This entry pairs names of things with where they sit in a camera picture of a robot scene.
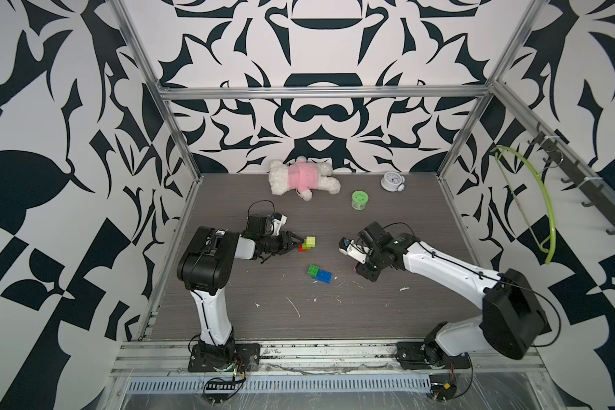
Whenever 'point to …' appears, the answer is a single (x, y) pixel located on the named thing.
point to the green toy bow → (552, 210)
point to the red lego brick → (300, 248)
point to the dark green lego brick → (313, 271)
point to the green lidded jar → (359, 200)
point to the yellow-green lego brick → (309, 243)
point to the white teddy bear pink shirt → (302, 176)
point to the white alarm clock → (393, 182)
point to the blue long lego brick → (324, 276)
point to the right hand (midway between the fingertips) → (360, 261)
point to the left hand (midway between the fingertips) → (299, 240)
